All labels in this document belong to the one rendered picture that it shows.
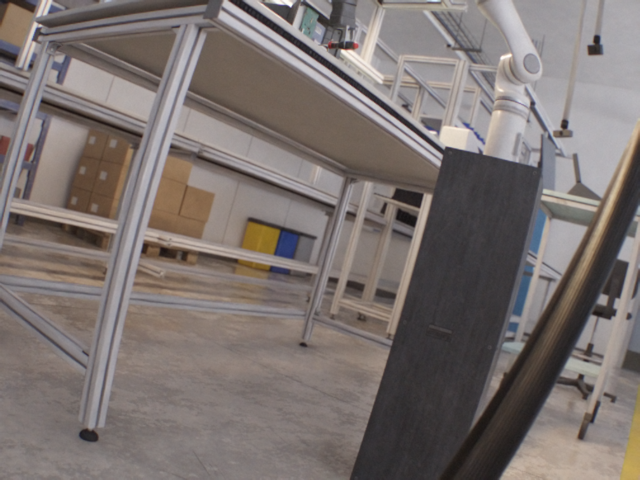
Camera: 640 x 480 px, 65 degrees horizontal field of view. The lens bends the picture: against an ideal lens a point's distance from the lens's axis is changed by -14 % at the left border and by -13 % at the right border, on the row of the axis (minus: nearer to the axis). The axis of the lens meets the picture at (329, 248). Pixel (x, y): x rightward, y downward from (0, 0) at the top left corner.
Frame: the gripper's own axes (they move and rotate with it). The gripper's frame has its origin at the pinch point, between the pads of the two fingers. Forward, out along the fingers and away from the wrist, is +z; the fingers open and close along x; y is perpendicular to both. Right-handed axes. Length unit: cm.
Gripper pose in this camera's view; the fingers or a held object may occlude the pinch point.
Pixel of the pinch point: (346, 48)
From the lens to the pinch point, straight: 161.1
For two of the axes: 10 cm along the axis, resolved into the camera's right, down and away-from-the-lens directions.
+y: -7.9, -2.2, 5.7
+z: -1.0, 9.6, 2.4
